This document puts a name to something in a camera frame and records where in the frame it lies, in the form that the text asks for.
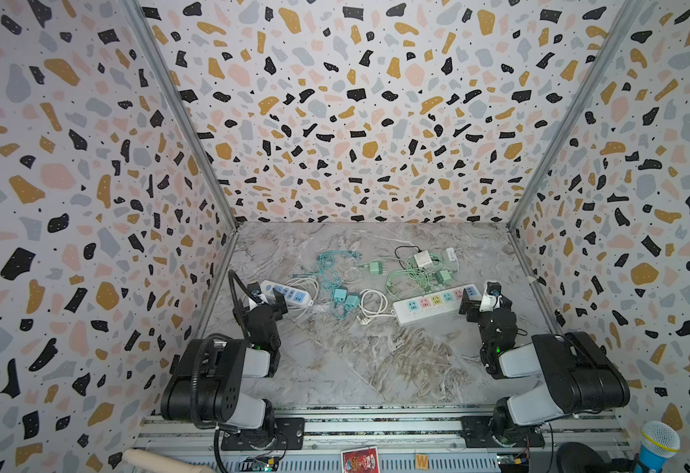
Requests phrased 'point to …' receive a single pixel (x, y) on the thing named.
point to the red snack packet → (362, 460)
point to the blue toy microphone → (658, 442)
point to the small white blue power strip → (298, 296)
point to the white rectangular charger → (451, 254)
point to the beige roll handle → (144, 461)
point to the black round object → (575, 457)
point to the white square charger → (423, 258)
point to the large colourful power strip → (432, 305)
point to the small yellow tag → (422, 462)
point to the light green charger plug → (376, 267)
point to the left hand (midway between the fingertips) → (260, 294)
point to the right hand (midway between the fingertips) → (485, 291)
